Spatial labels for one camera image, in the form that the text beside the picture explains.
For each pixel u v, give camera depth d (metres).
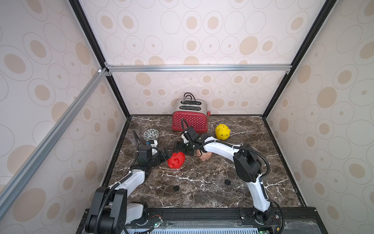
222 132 1.00
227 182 0.85
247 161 0.57
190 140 0.73
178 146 0.83
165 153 0.78
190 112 0.98
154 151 0.79
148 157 0.69
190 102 1.05
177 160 0.83
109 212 0.41
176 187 0.83
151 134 1.06
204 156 0.90
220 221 0.73
